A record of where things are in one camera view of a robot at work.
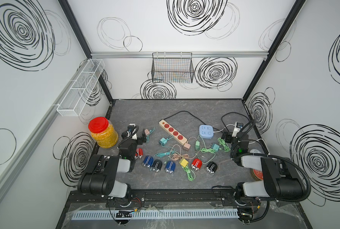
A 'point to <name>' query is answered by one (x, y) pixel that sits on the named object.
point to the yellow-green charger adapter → (183, 162)
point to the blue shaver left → (148, 161)
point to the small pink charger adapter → (147, 132)
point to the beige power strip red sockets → (173, 132)
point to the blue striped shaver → (170, 166)
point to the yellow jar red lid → (103, 131)
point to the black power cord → (207, 125)
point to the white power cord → (224, 128)
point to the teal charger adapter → (163, 141)
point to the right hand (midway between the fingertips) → (233, 130)
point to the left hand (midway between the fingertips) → (136, 129)
